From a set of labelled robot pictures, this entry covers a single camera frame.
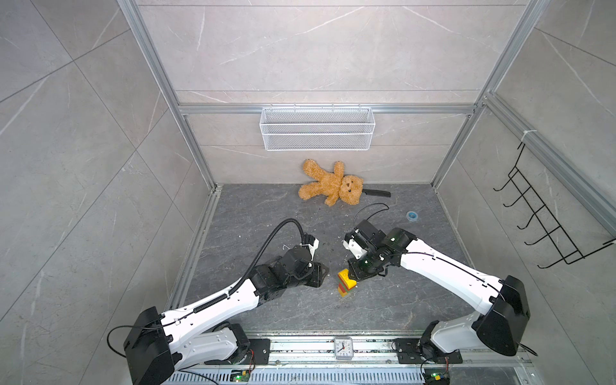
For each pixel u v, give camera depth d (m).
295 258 0.56
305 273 0.59
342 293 0.84
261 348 0.74
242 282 0.51
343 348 0.73
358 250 0.71
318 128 1.00
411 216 1.07
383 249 0.54
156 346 0.39
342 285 0.78
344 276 0.76
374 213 1.10
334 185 1.11
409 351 0.73
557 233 0.65
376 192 1.17
